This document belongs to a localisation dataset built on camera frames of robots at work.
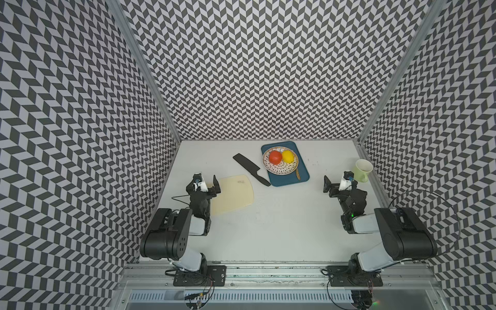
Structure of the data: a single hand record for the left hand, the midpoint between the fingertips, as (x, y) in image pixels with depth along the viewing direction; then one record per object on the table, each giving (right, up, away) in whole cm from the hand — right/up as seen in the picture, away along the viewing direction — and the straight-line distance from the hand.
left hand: (204, 178), depth 90 cm
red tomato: (+35, +10, +15) cm, 39 cm away
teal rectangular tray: (+36, -3, +11) cm, 38 cm away
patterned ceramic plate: (+39, +3, +15) cm, 42 cm away
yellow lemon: (+42, +10, +15) cm, 45 cm away
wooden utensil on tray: (+47, 0, +13) cm, 49 cm away
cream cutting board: (+14, -8, +9) cm, 19 cm away
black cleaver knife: (+21, +4, +19) cm, 29 cm away
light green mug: (+79, +4, +6) cm, 79 cm away
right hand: (+62, 0, 0) cm, 62 cm away
